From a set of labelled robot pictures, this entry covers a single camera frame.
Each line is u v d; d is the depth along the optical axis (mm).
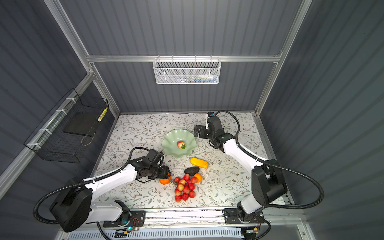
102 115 813
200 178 838
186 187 777
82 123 788
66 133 723
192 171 855
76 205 409
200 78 928
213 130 661
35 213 390
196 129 774
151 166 668
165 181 809
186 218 754
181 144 965
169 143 1009
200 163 892
